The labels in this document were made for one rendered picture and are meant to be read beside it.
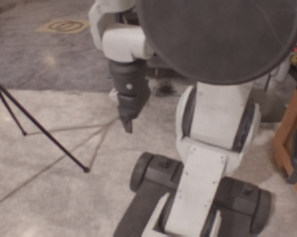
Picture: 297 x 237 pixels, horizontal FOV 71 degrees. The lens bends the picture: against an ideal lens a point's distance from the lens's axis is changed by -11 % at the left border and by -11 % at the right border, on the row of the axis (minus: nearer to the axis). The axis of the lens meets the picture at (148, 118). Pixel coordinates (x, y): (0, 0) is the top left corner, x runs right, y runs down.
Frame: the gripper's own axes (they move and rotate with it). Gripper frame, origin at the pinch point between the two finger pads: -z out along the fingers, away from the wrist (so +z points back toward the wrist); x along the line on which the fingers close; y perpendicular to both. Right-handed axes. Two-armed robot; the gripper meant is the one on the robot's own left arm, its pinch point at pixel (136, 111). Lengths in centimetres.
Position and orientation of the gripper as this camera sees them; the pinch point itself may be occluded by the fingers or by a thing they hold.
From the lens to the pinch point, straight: 65.6
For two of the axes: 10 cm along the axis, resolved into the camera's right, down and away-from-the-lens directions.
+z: -0.8, -6.4, -7.7
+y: -9.1, -2.7, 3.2
